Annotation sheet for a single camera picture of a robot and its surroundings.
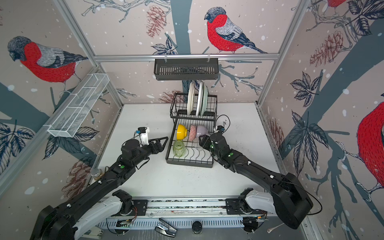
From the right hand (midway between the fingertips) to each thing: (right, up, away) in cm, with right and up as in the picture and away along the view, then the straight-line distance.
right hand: (201, 140), depth 83 cm
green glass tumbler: (-13, -6, +3) cm, 14 cm away
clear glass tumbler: (-3, -5, +12) cm, 13 cm away
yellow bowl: (-12, +3, +9) cm, 16 cm away
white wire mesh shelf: (-66, +12, -11) cm, 68 cm away
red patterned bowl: (-5, +3, +7) cm, 9 cm away
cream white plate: (-6, +24, -7) cm, 26 cm away
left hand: (-20, +2, -7) cm, 21 cm away
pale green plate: (+2, +22, -8) cm, 23 cm away
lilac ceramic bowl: (0, +5, +7) cm, 8 cm away
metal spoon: (+31, -40, -15) cm, 53 cm away
